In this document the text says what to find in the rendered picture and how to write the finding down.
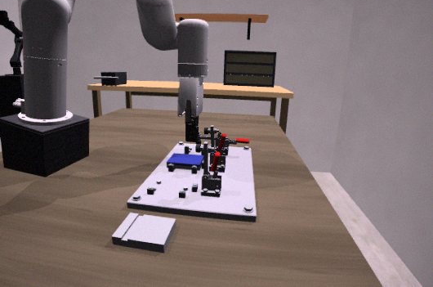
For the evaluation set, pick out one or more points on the blue rectangular block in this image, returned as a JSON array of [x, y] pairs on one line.
[[185, 161]]

